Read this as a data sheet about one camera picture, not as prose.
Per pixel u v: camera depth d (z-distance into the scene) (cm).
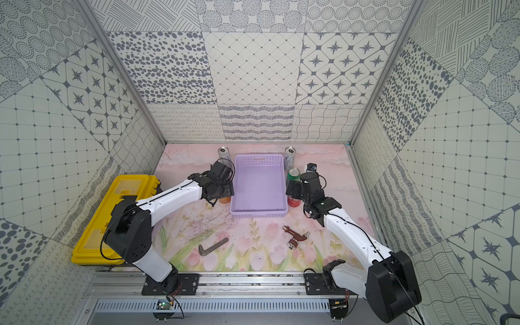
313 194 62
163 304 71
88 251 68
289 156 98
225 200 91
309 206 61
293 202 90
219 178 71
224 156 98
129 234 45
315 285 73
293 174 95
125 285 75
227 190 82
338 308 72
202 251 82
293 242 82
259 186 102
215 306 70
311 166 74
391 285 39
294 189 75
